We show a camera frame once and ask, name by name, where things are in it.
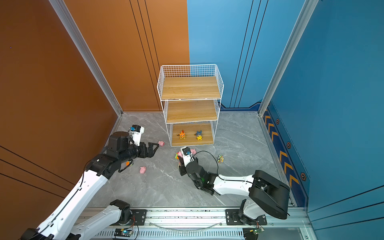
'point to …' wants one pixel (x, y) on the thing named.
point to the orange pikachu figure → (182, 135)
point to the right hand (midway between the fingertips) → (178, 156)
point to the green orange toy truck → (127, 163)
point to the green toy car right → (220, 158)
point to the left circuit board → (123, 232)
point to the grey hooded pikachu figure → (199, 135)
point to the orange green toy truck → (177, 157)
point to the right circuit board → (252, 233)
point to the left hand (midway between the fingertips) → (151, 142)
